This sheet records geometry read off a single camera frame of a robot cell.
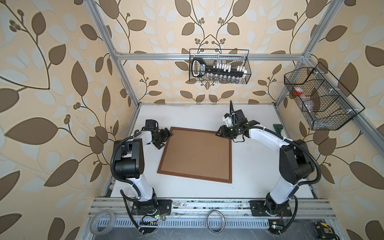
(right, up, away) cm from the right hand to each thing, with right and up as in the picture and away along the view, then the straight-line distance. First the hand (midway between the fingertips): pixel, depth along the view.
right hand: (218, 135), depth 90 cm
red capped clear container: (+43, +25, -9) cm, 51 cm away
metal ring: (0, -36, -22) cm, 42 cm away
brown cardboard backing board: (-13, -12, +3) cm, 18 cm away
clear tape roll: (-60, -37, -21) cm, 74 cm away
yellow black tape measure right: (+45, -41, -24) cm, 65 cm away
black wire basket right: (+52, +20, -14) cm, 57 cm away
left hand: (-30, -1, +7) cm, 31 cm away
